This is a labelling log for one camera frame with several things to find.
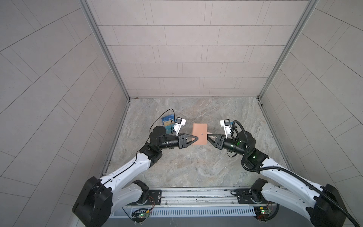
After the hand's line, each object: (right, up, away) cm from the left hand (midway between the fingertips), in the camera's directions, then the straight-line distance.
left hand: (198, 142), depth 66 cm
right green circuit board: (+31, -34, +2) cm, 46 cm away
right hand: (+4, 0, +3) cm, 5 cm away
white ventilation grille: (-2, -35, +2) cm, 35 cm away
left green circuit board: (-27, -34, -1) cm, 43 cm away
